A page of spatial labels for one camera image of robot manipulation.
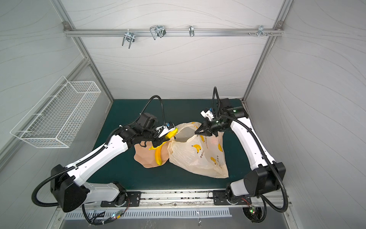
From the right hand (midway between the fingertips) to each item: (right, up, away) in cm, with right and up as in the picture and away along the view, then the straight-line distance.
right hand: (198, 130), depth 71 cm
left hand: (-16, -2, +6) cm, 17 cm away
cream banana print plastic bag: (-1, -12, -1) cm, 12 cm away
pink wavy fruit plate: (-30, -19, +14) cm, 38 cm away
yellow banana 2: (-23, -17, +14) cm, 33 cm away
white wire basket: (-70, +6, -2) cm, 70 cm away
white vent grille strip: (-20, -43, -1) cm, 47 cm away
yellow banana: (-15, -4, +3) cm, 16 cm away
